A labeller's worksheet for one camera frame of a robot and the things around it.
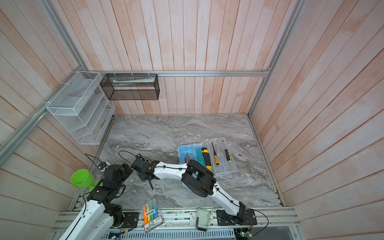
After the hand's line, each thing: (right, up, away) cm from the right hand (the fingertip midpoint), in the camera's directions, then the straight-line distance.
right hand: (144, 173), depth 90 cm
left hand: (-9, +2, -7) cm, 12 cm away
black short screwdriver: (+50, +12, -7) cm, 52 cm away
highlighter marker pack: (+9, -18, -17) cm, 26 cm away
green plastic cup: (-29, +1, -12) cm, 31 cm away
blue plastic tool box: (+48, +5, -10) cm, 49 cm away
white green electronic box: (+34, -16, -21) cm, 43 cm away
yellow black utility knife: (+38, +10, -2) cm, 40 cm away
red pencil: (+26, +8, +5) cm, 27 cm away
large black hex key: (+5, -4, -5) cm, 8 cm away
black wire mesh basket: (-15, +58, +17) cm, 62 cm away
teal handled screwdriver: (+34, +10, -2) cm, 36 cm away
